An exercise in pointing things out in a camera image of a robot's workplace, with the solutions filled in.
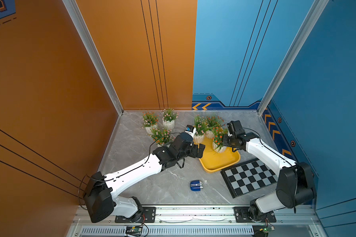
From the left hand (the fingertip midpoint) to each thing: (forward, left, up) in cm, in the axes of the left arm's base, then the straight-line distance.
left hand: (199, 142), depth 76 cm
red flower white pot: (+22, -13, -9) cm, 27 cm away
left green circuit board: (-36, +31, -23) cm, 53 cm away
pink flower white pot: (+16, -3, -6) cm, 18 cm away
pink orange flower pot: (+8, +21, -7) cm, 24 cm away
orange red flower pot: (+3, -12, -8) cm, 15 cm away
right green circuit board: (-35, -32, -21) cm, 52 cm away
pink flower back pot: (+28, +18, -9) cm, 34 cm away
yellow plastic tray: (+1, -11, -25) cm, 27 cm away
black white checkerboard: (-11, -28, -18) cm, 35 cm away
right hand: (+9, -17, -11) cm, 22 cm away
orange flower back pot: (+22, +30, -7) cm, 38 cm away
